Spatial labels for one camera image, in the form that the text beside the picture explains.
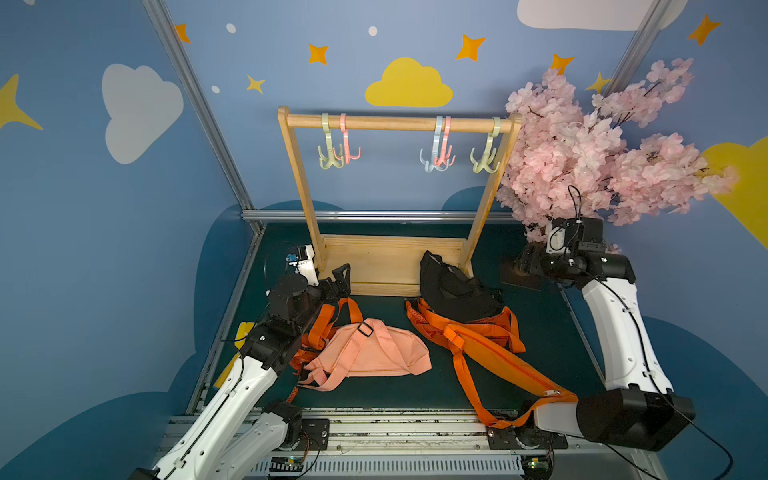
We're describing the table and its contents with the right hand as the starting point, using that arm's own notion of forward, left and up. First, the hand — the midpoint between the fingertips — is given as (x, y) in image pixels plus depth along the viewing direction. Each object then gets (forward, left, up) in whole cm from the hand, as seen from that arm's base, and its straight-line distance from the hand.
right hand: (536, 259), depth 78 cm
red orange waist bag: (-11, +26, -20) cm, 35 cm away
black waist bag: (+2, +20, -20) cm, 29 cm away
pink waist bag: (-19, +44, -20) cm, 52 cm away
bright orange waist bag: (-17, +20, -11) cm, 29 cm away
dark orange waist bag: (-15, +58, -19) cm, 63 cm away
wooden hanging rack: (+16, +39, -26) cm, 50 cm away
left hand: (-8, +52, +4) cm, 53 cm away
